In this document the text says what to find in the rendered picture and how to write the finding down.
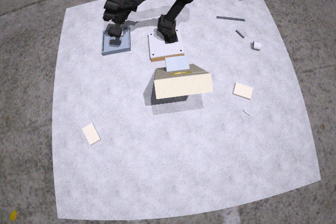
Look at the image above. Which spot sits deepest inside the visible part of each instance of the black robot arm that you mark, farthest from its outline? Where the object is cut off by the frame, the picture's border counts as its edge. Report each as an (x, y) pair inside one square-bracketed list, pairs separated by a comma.
[(166, 24)]

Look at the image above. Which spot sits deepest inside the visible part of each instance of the beige service panel with round hole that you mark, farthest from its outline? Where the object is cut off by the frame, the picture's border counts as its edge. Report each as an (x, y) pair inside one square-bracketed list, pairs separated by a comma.
[(182, 82)]

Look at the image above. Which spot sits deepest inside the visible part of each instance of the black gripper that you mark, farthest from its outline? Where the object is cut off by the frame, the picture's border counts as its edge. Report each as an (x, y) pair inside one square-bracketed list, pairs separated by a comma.
[(116, 31)]

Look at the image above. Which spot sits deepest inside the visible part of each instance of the light blue square tray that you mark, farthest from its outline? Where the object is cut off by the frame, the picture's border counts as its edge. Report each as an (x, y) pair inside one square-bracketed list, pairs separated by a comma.
[(114, 45)]

